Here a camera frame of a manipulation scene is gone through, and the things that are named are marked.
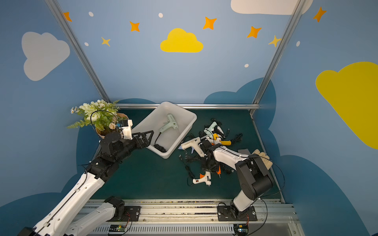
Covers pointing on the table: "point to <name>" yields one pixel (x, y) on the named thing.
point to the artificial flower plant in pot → (101, 115)
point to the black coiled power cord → (159, 148)
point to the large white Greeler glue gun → (193, 144)
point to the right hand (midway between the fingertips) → (207, 168)
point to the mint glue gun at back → (208, 130)
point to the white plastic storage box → (156, 118)
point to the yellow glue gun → (223, 142)
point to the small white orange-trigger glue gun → (205, 178)
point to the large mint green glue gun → (172, 123)
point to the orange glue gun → (219, 172)
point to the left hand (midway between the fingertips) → (146, 130)
